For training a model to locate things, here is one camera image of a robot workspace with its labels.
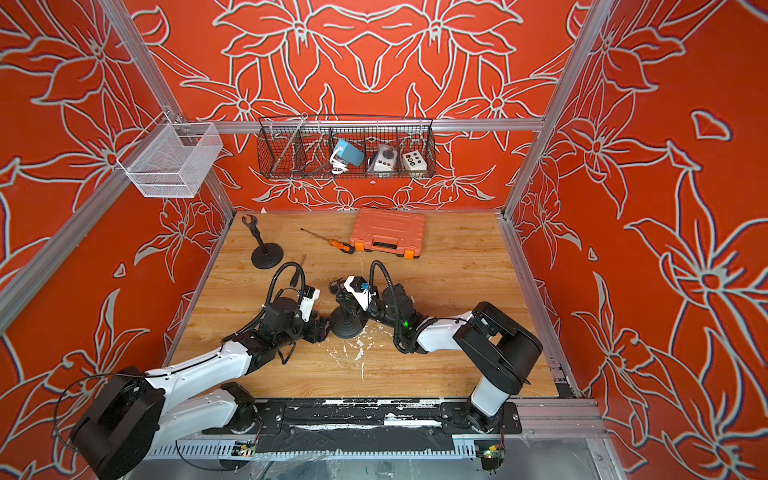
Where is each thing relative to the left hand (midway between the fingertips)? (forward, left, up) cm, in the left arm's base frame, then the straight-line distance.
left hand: (328, 315), depth 86 cm
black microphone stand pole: (+23, +27, +9) cm, 37 cm away
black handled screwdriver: (+24, +15, -6) cm, 29 cm away
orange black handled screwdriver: (+28, -1, -3) cm, 28 cm away
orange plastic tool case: (+33, -16, +1) cm, 37 cm away
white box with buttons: (+43, -24, +24) cm, 55 cm away
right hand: (+1, -3, +9) cm, 10 cm away
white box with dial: (+41, -14, +27) cm, 51 cm away
